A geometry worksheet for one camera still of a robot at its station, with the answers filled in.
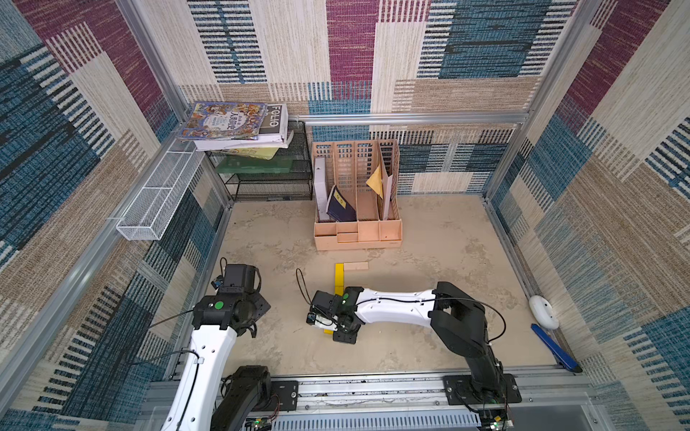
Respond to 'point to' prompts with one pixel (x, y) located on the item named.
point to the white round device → (544, 312)
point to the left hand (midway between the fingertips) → (257, 308)
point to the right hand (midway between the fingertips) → (344, 327)
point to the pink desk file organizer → (357, 194)
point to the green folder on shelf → (252, 164)
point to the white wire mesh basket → (153, 203)
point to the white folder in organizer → (321, 189)
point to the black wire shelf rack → (295, 186)
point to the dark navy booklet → (338, 208)
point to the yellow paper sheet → (375, 181)
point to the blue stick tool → (556, 348)
